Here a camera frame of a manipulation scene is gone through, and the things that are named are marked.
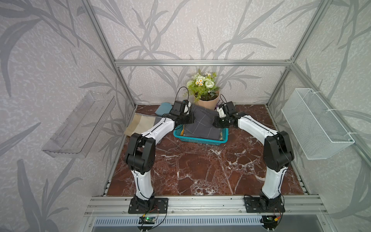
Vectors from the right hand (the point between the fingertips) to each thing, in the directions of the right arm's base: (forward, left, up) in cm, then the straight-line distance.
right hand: (213, 122), depth 94 cm
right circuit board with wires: (-52, -25, -14) cm, 60 cm away
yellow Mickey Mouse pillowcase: (-2, +21, -8) cm, 23 cm away
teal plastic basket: (-5, +24, -6) cm, 25 cm away
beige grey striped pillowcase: (+8, +53, -10) cm, 54 cm away
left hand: (+2, +12, +4) cm, 13 cm away
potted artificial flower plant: (+13, +6, +17) cm, 23 cm away
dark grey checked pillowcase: (-2, +7, 0) cm, 7 cm away
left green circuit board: (-51, +37, -12) cm, 64 cm away
